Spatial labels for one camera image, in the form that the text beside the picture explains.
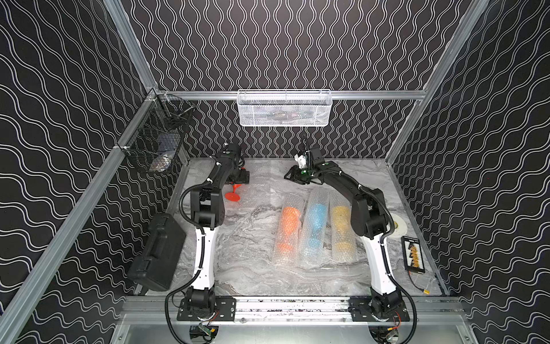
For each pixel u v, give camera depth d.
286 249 0.80
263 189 1.08
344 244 0.82
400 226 0.95
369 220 0.61
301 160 0.95
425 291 0.78
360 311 0.73
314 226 0.86
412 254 0.86
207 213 0.65
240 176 0.97
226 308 0.75
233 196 1.01
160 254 0.73
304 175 0.89
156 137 0.93
